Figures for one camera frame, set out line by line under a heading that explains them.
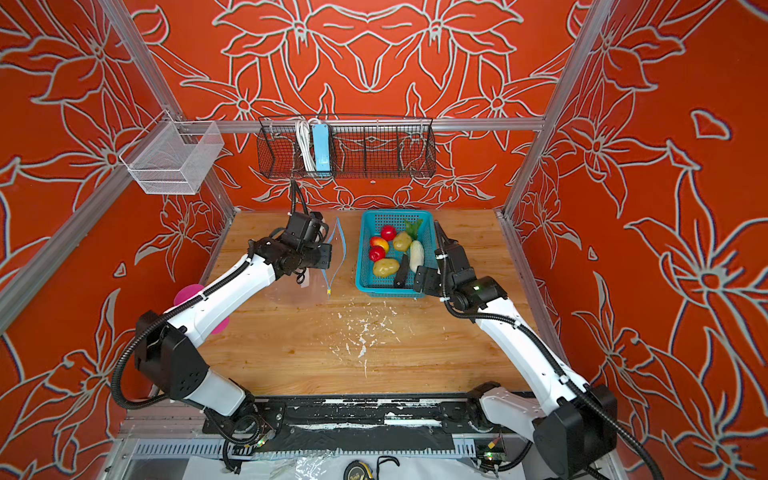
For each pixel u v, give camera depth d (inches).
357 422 28.7
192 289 32.0
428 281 27.4
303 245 24.9
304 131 34.4
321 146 35.4
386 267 38.4
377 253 39.6
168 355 16.5
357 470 25.4
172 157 36.2
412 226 42.1
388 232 42.0
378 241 41.4
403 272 38.6
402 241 40.9
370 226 42.8
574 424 14.8
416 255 39.5
